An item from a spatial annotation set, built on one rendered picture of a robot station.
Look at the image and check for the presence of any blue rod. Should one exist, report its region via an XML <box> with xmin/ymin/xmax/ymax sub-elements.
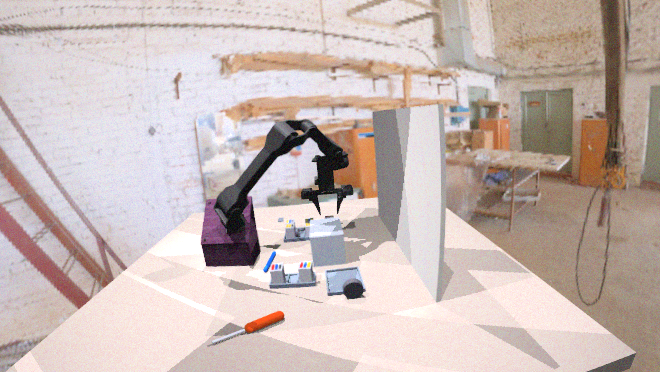
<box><xmin>263</xmin><ymin>252</ymin><xmax>276</xmax><ymax>272</ymax></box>

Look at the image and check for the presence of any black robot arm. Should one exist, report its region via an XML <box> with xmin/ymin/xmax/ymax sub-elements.
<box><xmin>213</xmin><ymin>119</ymin><xmax>349</xmax><ymax>233</ymax></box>

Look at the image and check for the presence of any black cylinder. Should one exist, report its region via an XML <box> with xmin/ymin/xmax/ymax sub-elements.
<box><xmin>342</xmin><ymin>278</ymin><xmax>364</xmax><ymax>299</ymax></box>

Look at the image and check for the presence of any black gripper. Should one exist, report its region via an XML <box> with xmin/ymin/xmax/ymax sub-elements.
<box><xmin>301</xmin><ymin>173</ymin><xmax>354</xmax><ymax>215</ymax></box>

